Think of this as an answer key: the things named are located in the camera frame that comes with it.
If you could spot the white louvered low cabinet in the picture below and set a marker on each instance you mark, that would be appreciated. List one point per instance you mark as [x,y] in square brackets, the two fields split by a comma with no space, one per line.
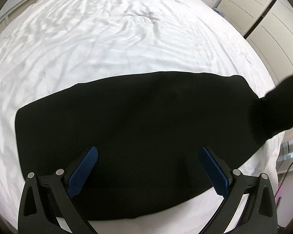
[5,19]

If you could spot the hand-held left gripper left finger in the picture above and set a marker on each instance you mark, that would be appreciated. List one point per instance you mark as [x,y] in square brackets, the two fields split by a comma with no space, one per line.
[84,169]

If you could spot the black pants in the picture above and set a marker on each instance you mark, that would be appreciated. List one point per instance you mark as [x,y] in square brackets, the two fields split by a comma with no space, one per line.
[136,126]

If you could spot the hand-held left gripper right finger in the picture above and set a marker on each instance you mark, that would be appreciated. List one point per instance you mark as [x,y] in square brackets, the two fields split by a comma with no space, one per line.
[214,170]

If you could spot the white bed duvet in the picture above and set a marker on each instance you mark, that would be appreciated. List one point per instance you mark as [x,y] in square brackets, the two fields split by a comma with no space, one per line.
[100,36]

